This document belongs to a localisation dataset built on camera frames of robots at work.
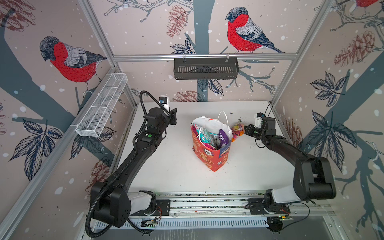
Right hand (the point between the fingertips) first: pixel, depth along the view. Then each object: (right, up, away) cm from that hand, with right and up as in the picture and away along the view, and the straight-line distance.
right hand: (244, 128), depth 91 cm
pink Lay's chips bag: (-26, -7, -19) cm, 32 cm away
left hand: (-43, +12, -15) cm, 47 cm away
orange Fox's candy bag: (-4, -2, +1) cm, 4 cm away
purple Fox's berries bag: (-15, -4, -12) cm, 20 cm away
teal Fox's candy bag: (-25, -3, -15) cm, 30 cm away
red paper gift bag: (-22, -14, -17) cm, 32 cm away
